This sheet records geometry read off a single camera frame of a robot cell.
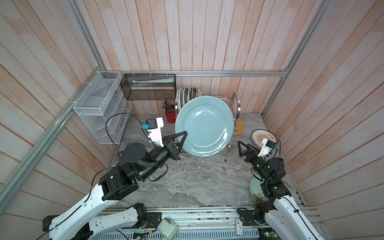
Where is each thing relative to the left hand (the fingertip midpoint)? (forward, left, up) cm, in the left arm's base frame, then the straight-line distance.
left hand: (187, 137), depth 50 cm
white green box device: (-23, +9, -41) cm, 48 cm away
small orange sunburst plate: (+35, -52, -45) cm, 77 cm away
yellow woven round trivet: (+41, -40, -44) cm, 73 cm away
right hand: (+11, -28, -21) cm, 37 cm away
